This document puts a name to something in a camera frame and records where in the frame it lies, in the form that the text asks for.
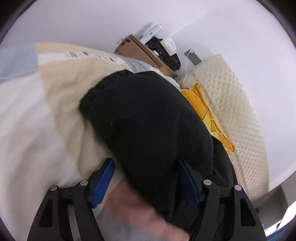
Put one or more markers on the black bag on nightstand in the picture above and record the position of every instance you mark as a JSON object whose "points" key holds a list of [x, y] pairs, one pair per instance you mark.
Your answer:
{"points": [[172, 61]]}

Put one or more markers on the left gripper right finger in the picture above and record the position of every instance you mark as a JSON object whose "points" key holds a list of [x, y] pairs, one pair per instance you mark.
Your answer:
{"points": [[228, 212]]}

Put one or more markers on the cream quilted headboard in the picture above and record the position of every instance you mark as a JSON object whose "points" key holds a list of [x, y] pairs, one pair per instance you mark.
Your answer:
{"points": [[230, 104]]}

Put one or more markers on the white tissue box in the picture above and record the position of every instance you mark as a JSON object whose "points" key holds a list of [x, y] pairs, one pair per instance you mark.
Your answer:
{"points": [[169, 46]]}

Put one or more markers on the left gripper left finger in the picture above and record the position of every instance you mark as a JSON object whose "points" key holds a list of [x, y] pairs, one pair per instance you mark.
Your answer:
{"points": [[52, 218]]}

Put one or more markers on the black puffer jacket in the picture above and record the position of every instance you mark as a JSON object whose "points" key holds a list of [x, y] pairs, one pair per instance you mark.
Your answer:
{"points": [[151, 128]]}

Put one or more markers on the grey wall socket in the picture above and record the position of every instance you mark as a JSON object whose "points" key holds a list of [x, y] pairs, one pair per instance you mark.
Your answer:
{"points": [[191, 55]]}

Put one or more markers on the wooden nightstand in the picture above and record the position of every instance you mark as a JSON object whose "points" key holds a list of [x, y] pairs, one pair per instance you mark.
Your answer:
{"points": [[132, 47]]}

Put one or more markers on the yellow pillow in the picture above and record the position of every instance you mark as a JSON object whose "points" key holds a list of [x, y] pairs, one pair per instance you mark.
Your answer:
{"points": [[196, 99]]}

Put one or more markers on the patchwork plaid bed quilt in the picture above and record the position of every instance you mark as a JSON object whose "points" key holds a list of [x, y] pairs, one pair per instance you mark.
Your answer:
{"points": [[45, 140]]}

